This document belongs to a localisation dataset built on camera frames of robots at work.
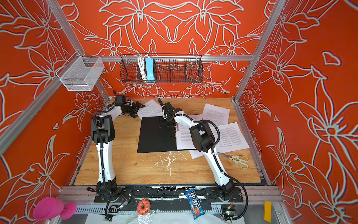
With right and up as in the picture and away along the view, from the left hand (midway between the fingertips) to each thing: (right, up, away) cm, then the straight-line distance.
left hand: (142, 108), depth 108 cm
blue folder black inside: (+12, -21, -14) cm, 28 cm away
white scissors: (+68, -33, -25) cm, 79 cm away
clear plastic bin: (-38, +23, -16) cm, 47 cm away
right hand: (+14, -12, -9) cm, 21 cm away
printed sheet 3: (+40, -30, -19) cm, 53 cm away
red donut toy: (+11, -51, -40) cm, 65 cm away
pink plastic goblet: (-30, -46, -46) cm, 72 cm away
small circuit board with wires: (+54, -54, -40) cm, 86 cm away
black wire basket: (+16, +29, -8) cm, 34 cm away
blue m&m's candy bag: (+37, -50, -38) cm, 73 cm away
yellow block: (+74, -53, -39) cm, 99 cm away
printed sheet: (+6, 0, +6) cm, 8 cm away
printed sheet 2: (+61, -6, -1) cm, 61 cm away
